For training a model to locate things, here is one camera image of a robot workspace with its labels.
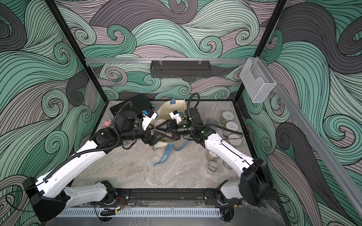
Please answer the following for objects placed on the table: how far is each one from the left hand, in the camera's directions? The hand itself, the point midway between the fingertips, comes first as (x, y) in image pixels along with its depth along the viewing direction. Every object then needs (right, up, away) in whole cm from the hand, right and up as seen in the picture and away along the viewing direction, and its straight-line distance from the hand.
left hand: (159, 129), depth 67 cm
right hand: (-1, -2, -1) cm, 2 cm away
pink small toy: (-43, 0, +33) cm, 55 cm away
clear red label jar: (+29, -23, +11) cm, 39 cm away
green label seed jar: (+44, +6, +31) cm, 54 cm away
